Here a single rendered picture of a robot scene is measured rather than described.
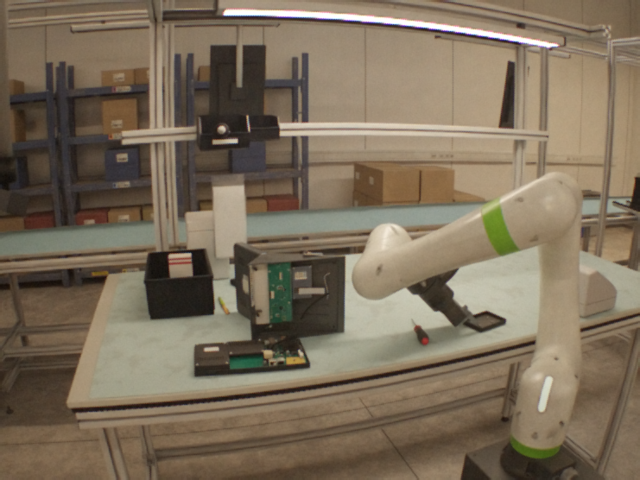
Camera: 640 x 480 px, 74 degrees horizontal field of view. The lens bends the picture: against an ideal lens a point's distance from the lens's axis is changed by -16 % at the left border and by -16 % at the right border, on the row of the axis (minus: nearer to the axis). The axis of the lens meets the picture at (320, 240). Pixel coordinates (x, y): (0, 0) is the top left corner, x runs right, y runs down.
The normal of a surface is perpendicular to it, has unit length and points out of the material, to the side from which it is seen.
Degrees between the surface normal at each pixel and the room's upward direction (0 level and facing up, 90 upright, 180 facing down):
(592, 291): 90
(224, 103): 97
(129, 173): 90
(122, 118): 90
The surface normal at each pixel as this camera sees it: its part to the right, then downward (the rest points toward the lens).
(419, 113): 0.29, 0.24
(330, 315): -0.11, 0.25
